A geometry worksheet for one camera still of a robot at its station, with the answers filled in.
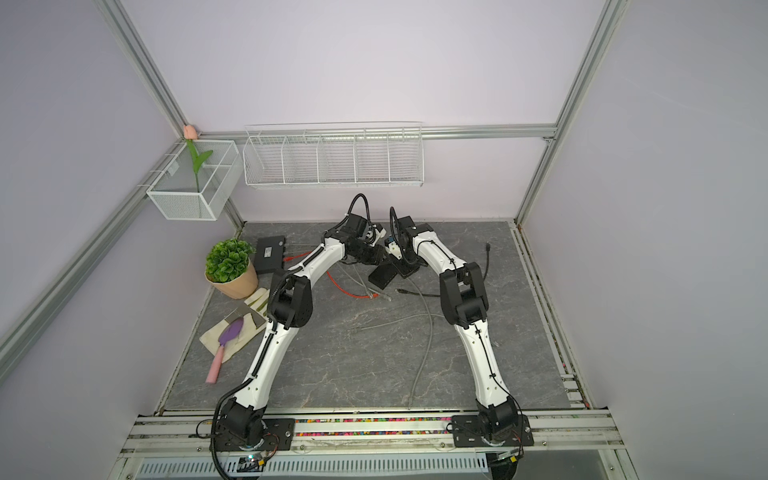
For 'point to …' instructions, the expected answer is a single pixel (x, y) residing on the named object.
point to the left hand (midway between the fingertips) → (393, 264)
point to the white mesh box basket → (176, 193)
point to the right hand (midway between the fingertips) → (406, 272)
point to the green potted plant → (229, 268)
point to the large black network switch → (269, 254)
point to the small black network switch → (382, 274)
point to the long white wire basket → (341, 155)
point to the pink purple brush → (229, 333)
